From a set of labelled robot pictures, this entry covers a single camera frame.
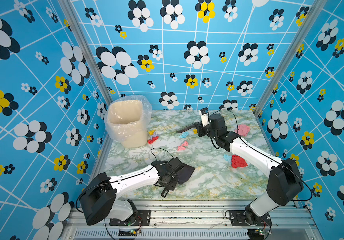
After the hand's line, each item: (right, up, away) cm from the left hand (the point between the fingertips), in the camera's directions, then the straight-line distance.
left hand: (173, 184), depth 81 cm
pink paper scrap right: (+50, +30, +26) cm, 64 cm away
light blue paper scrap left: (+7, +26, +24) cm, 36 cm away
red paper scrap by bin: (-15, +23, +23) cm, 36 cm away
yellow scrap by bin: (-16, +27, +24) cm, 40 cm away
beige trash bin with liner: (-32, +36, +18) cm, 51 cm away
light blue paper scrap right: (+34, +12, +12) cm, 38 cm away
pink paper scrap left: (+5, +18, +18) cm, 26 cm away
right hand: (+14, +34, +4) cm, 37 cm away
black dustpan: (+5, +11, -14) cm, 18 cm away
